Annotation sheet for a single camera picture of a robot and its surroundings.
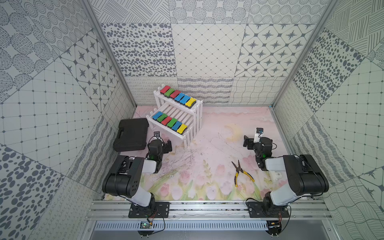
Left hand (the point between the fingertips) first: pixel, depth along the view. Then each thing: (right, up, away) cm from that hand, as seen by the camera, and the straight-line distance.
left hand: (160, 139), depth 94 cm
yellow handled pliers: (+49, -17, -6) cm, 52 cm away
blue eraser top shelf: (+13, +26, -9) cm, 31 cm away
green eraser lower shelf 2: (+8, +11, -4) cm, 14 cm away
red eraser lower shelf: (+4, +12, -2) cm, 13 cm away
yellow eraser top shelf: (+20, +22, -12) cm, 32 cm away
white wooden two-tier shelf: (+11, +16, +4) cm, 20 cm away
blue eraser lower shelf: (-2, +16, +2) cm, 16 cm away
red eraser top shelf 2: (+11, +28, -9) cm, 31 cm away
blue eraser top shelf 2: (+17, +24, -11) cm, 31 cm away
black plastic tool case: (-20, +2, +4) cm, 21 cm away
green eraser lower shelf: (+1, +14, -1) cm, 14 cm away
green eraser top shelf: (+7, +29, -8) cm, 30 cm away
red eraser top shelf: (+4, +31, -5) cm, 32 cm away
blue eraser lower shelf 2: (+11, +10, -4) cm, 16 cm away
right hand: (+60, +1, +1) cm, 60 cm away
